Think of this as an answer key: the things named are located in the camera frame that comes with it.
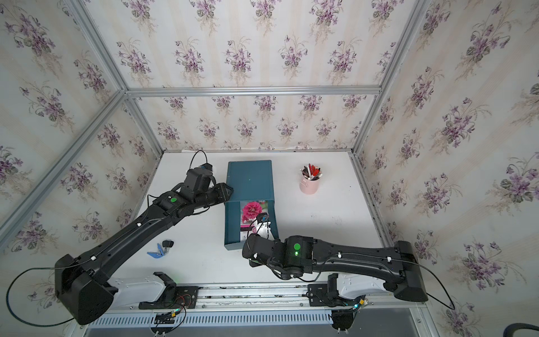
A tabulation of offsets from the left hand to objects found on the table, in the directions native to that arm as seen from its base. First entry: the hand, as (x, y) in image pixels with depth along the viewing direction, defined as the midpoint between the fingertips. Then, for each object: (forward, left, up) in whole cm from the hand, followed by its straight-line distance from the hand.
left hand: (233, 193), depth 77 cm
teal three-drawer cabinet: (+5, -6, 0) cm, 8 cm away
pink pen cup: (+13, -33, -14) cm, 38 cm away
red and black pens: (+18, -34, -10) cm, 40 cm away
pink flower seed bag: (-5, -6, -5) cm, 9 cm away
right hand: (-20, -8, -4) cm, 22 cm away
